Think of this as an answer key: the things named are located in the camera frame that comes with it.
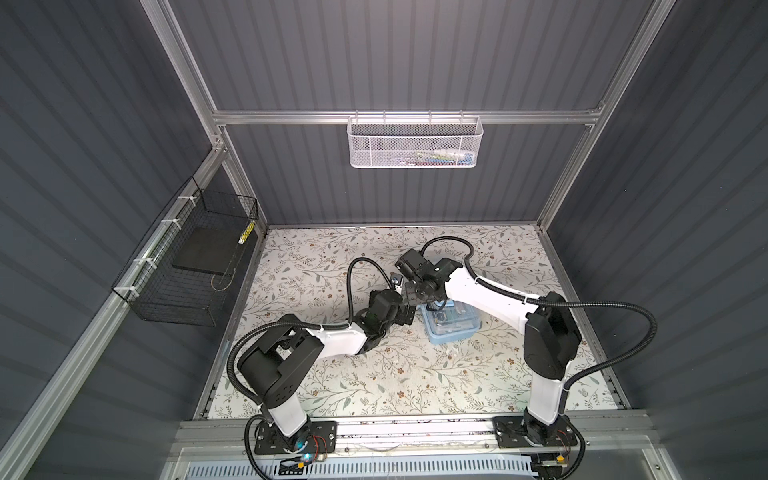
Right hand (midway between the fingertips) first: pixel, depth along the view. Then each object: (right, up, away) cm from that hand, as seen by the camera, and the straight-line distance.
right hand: (420, 295), depth 89 cm
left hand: (-6, -1, +3) cm, 6 cm away
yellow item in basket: (-49, +19, -7) cm, 53 cm away
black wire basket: (-60, +9, -17) cm, 63 cm away
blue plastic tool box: (+10, -7, -4) cm, 13 cm away
